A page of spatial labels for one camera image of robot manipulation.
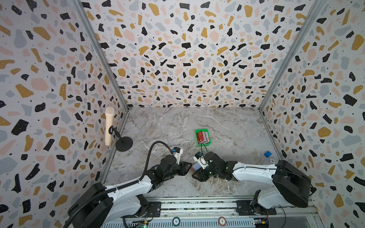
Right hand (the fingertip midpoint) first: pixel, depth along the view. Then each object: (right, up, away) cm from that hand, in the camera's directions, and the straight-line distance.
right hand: (197, 174), depth 82 cm
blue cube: (+48, +9, +13) cm, 50 cm away
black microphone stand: (-50, +15, +16) cm, 54 cm away
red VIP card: (+3, +20, +19) cm, 28 cm away
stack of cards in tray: (+7, +19, +18) cm, 27 cm away
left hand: (-1, +6, -2) cm, 6 cm away
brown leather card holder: (-2, +4, -5) cm, 7 cm away
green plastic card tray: (+8, +24, +22) cm, 33 cm away
